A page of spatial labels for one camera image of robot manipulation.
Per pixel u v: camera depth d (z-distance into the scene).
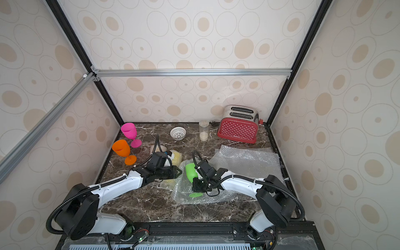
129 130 0.95
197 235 0.73
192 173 0.84
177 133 1.13
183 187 0.85
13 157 0.52
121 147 0.89
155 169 0.67
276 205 0.43
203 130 1.13
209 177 0.66
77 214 0.42
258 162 0.97
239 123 0.97
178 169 0.83
